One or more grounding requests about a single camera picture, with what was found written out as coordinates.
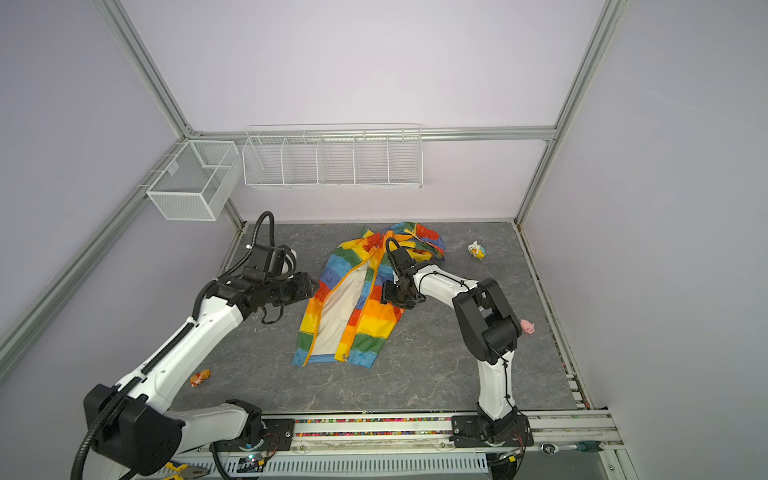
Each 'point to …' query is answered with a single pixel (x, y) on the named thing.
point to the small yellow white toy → (477, 250)
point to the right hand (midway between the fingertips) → (388, 302)
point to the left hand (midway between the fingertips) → (313, 291)
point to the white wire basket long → (383, 155)
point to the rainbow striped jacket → (345, 314)
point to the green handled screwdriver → (550, 448)
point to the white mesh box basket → (195, 183)
